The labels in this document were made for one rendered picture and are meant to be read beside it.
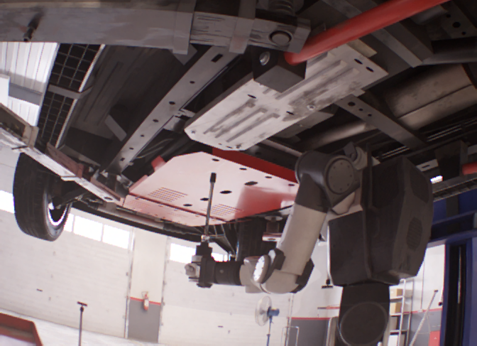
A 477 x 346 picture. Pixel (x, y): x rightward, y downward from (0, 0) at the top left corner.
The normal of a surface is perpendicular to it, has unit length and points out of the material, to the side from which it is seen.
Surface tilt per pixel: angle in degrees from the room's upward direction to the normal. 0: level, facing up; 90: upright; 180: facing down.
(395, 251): 102
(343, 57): 180
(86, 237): 90
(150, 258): 90
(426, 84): 127
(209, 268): 91
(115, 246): 90
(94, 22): 180
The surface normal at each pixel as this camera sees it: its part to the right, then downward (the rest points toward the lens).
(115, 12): -0.10, 0.93
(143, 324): 0.53, -0.26
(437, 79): -0.73, 0.33
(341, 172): 0.34, 0.11
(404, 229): 0.56, -0.04
